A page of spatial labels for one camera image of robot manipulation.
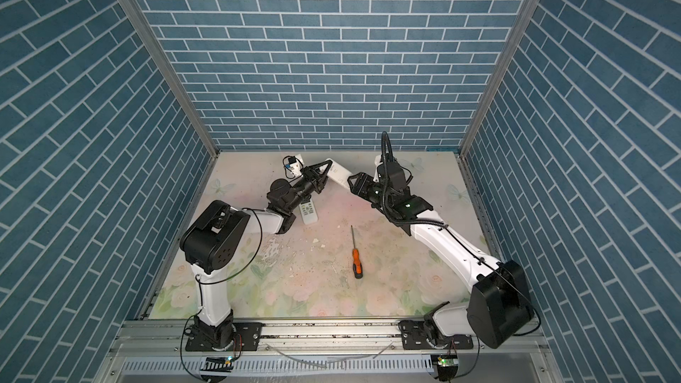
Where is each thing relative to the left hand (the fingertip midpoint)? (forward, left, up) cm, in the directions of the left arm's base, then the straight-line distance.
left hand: (333, 165), depth 84 cm
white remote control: (-3, +10, -23) cm, 26 cm away
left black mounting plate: (-43, +24, -25) cm, 55 cm away
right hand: (-6, -5, 0) cm, 8 cm away
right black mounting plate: (-44, -23, -23) cm, 54 cm away
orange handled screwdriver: (-24, -7, -22) cm, 33 cm away
